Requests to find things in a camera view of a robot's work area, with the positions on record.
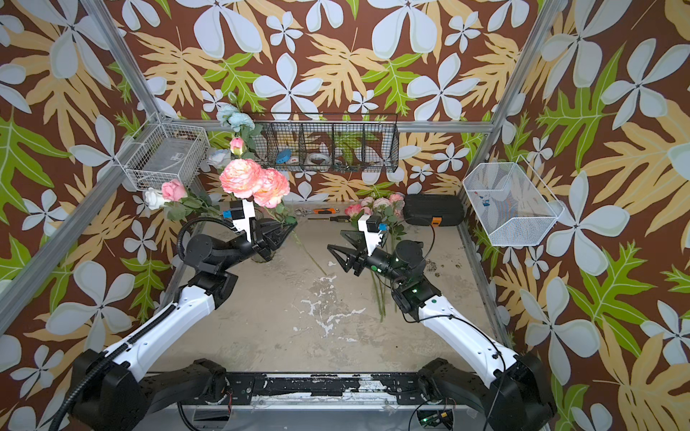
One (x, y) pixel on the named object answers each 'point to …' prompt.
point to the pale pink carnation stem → (376, 296)
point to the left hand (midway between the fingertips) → (294, 221)
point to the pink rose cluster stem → (393, 213)
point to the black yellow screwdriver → (333, 218)
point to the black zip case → (435, 210)
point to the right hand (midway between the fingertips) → (335, 241)
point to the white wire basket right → (514, 205)
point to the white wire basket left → (163, 152)
